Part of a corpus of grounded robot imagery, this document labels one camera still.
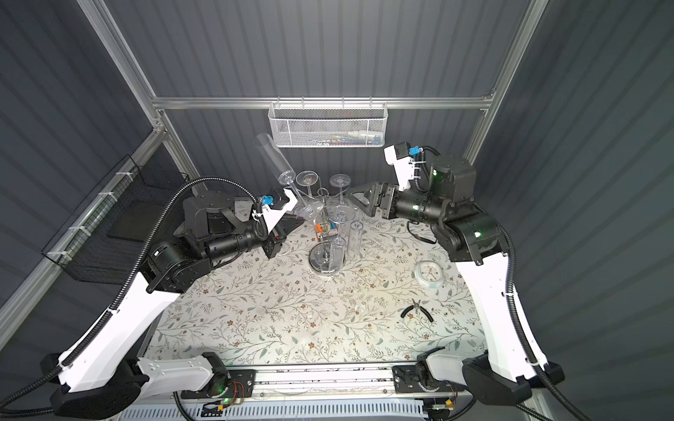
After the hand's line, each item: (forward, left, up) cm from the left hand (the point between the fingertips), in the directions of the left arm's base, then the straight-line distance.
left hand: (300, 216), depth 57 cm
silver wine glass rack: (+15, -5, -40) cm, 43 cm away
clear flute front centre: (+8, -9, -9) cm, 15 cm away
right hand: (0, -12, +5) cm, 13 cm away
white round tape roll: (+6, -41, -40) cm, 57 cm away
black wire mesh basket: (+7, +55, -15) cm, 58 cm away
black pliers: (-5, -34, -42) cm, 55 cm away
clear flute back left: (+26, 0, -11) cm, 28 cm away
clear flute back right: (+27, -10, -13) cm, 31 cm away
